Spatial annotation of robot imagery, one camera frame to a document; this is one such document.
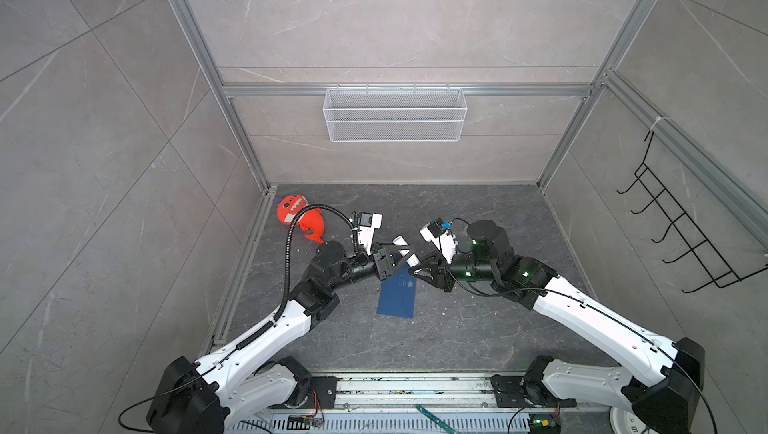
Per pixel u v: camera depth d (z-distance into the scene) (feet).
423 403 2.39
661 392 1.30
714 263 1.95
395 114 3.29
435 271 1.93
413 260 2.13
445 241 1.97
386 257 2.01
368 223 2.02
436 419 2.29
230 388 1.39
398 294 2.96
